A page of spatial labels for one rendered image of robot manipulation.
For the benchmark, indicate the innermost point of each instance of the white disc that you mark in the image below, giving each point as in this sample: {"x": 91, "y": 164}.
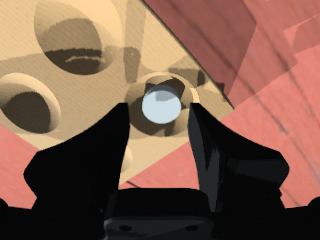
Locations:
{"x": 161, "y": 104}

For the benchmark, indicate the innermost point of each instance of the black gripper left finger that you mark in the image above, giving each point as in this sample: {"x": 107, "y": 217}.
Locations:
{"x": 77, "y": 176}

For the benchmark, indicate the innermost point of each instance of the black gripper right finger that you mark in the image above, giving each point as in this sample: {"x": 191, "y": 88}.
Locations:
{"x": 239, "y": 176}

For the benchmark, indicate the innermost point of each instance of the tan wooden counting tray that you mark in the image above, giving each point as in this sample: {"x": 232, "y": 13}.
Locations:
{"x": 64, "y": 64}

